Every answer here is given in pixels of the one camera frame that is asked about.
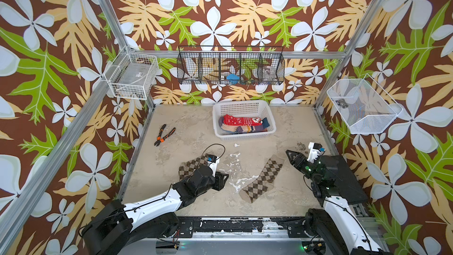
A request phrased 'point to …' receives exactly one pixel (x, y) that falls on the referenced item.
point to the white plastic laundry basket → (246, 108)
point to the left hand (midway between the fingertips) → (226, 173)
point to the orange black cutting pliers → (158, 138)
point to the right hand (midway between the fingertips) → (287, 152)
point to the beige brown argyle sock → (186, 168)
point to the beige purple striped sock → (245, 128)
